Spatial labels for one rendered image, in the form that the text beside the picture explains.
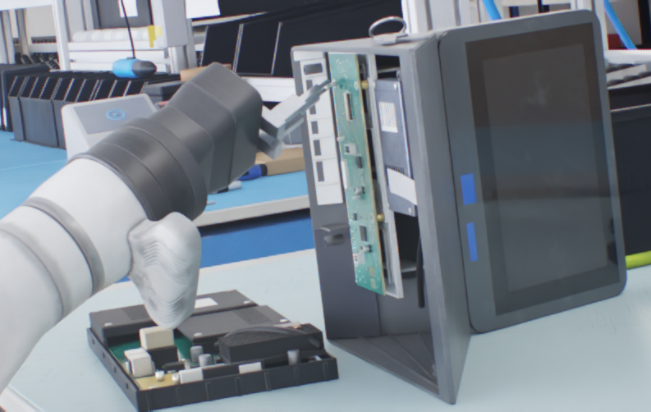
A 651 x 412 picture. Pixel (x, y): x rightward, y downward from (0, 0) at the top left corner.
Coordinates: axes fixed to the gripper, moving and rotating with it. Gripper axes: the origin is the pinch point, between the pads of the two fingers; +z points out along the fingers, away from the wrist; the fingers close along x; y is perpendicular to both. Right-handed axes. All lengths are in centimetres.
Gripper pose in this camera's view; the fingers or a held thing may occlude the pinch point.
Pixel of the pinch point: (327, 84)
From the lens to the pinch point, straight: 130.6
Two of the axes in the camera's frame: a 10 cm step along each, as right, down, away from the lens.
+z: 6.4, -5.4, 5.5
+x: -1.2, 6.4, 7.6
